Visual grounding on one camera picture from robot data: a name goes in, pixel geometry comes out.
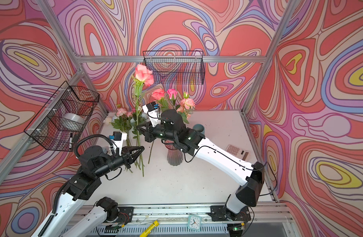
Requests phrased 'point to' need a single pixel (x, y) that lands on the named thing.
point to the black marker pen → (70, 141)
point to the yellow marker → (150, 228)
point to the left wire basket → (59, 123)
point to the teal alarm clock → (194, 222)
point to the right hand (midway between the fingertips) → (138, 132)
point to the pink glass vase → (174, 156)
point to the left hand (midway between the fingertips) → (144, 149)
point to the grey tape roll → (75, 117)
